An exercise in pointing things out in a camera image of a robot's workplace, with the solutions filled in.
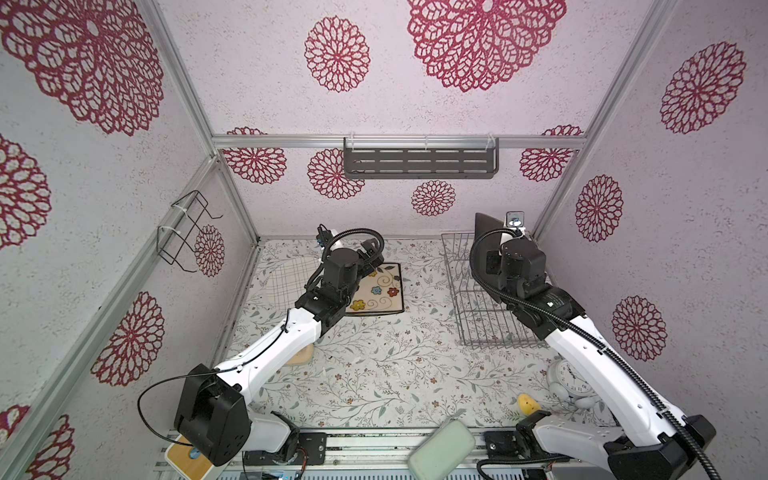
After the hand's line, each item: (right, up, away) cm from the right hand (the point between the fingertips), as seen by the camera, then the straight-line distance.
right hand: (512, 235), depth 69 cm
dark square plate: (-30, -16, +32) cm, 47 cm away
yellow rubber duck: (+9, -44, +10) cm, 46 cm away
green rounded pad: (-16, -53, +4) cm, 55 cm away
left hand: (-34, -3, +10) cm, 36 cm away
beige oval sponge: (-53, -34, +18) cm, 66 cm away
